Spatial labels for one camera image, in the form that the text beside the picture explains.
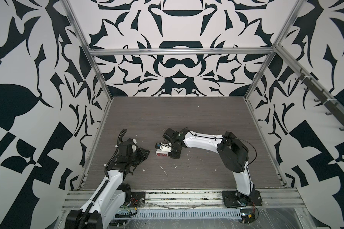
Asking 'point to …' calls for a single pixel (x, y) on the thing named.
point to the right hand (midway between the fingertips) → (171, 151)
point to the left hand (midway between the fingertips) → (149, 150)
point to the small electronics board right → (247, 215)
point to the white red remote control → (162, 153)
